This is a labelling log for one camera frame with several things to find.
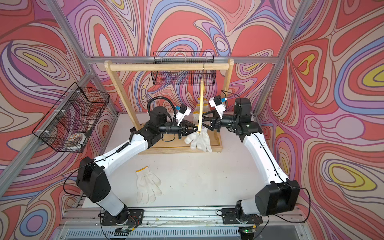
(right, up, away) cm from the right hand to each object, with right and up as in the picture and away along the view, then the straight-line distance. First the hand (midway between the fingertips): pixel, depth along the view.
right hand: (200, 122), depth 68 cm
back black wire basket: (-10, +32, +34) cm, 47 cm away
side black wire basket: (-67, -4, +7) cm, 67 cm away
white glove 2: (-2, +6, +9) cm, 10 cm away
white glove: (-30, -35, +16) cm, 49 cm away
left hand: (-1, -4, 0) cm, 4 cm away
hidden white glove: (+1, -9, +7) cm, 12 cm away
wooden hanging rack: (-15, -15, +30) cm, 36 cm away
